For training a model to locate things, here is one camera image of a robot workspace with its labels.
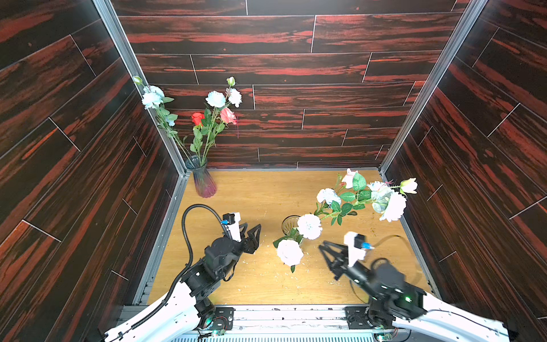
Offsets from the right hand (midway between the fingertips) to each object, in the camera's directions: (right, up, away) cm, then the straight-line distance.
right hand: (326, 242), depth 67 cm
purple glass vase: (-53, +20, +43) cm, 71 cm away
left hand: (-23, +4, +7) cm, 24 cm away
